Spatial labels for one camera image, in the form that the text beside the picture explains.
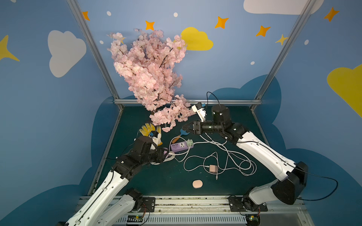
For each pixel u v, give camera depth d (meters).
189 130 0.64
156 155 0.63
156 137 0.65
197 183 0.80
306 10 0.71
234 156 0.93
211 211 0.73
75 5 0.68
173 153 0.72
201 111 0.64
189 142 0.91
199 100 1.53
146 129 1.07
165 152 0.71
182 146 0.95
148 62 0.72
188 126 0.65
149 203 0.75
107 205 0.44
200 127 0.61
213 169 0.86
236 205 0.74
